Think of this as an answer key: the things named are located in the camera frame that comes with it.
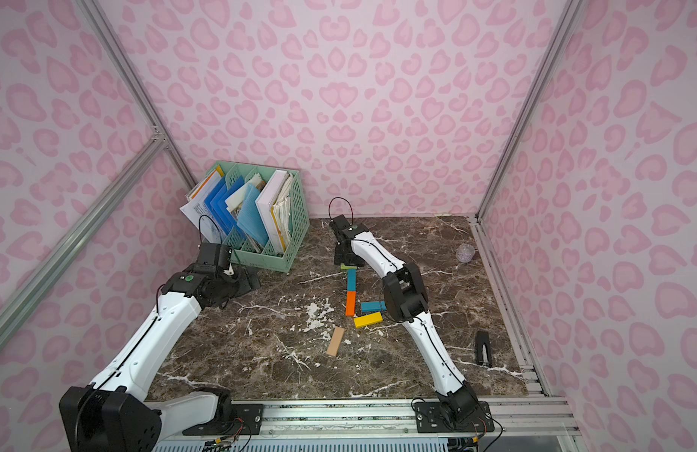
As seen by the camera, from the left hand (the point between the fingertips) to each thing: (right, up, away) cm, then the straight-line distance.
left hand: (246, 279), depth 82 cm
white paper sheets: (-21, +20, +13) cm, 32 cm away
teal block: (+30, -3, +19) cm, 36 cm away
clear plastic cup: (+73, +7, +24) cm, 77 cm away
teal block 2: (+36, -10, +11) cm, 39 cm away
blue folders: (-15, +23, +13) cm, 31 cm away
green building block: (+27, +1, +21) cm, 34 cm away
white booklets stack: (+6, +24, +8) cm, 26 cm away
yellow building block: (+36, -14, +9) cm, 39 cm away
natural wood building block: (+26, -19, +4) cm, 33 cm away
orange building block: (+30, -10, +11) cm, 33 cm away
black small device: (+69, -20, +1) cm, 72 cm away
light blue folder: (-2, +18, +9) cm, 21 cm away
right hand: (+28, +4, +24) cm, 36 cm away
